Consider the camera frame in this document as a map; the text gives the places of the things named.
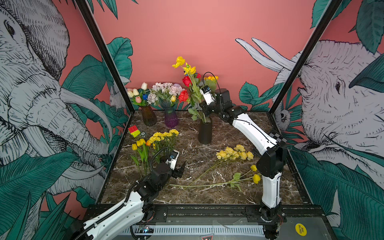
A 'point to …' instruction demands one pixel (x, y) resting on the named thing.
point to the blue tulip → (145, 96)
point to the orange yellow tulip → (148, 143)
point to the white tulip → (144, 85)
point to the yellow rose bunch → (229, 153)
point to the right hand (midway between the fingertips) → (200, 100)
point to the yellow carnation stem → (171, 139)
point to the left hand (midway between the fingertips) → (179, 156)
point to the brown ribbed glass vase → (149, 118)
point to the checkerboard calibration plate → (279, 138)
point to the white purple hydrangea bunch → (167, 88)
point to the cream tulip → (135, 92)
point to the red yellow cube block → (134, 131)
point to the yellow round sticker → (300, 229)
